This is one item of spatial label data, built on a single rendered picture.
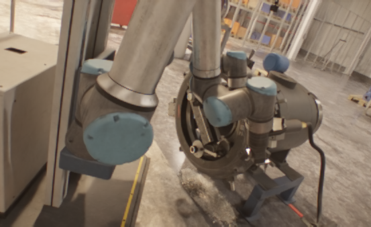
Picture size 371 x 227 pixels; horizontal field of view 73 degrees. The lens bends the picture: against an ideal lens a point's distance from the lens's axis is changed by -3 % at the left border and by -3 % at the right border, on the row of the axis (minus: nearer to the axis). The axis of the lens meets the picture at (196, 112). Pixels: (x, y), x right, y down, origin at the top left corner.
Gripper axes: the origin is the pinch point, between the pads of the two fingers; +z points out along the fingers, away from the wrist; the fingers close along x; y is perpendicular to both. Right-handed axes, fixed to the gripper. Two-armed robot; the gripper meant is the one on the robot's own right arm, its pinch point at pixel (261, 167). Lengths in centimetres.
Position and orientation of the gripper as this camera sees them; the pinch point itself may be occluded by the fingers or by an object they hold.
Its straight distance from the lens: 102.9
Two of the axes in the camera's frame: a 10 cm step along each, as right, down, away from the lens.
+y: -9.9, 1.5, -0.7
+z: 0.8, 8.2, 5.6
